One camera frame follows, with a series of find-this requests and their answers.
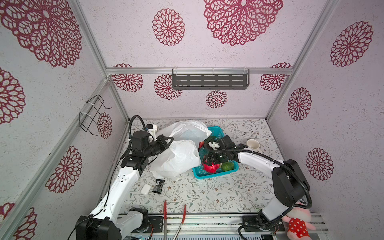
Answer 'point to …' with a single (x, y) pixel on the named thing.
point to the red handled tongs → (165, 214)
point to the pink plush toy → (298, 226)
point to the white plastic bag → (182, 155)
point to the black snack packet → (158, 185)
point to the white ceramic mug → (253, 144)
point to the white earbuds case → (145, 189)
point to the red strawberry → (201, 144)
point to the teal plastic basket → (199, 171)
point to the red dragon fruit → (211, 168)
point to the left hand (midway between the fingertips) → (173, 140)
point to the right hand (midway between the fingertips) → (209, 157)
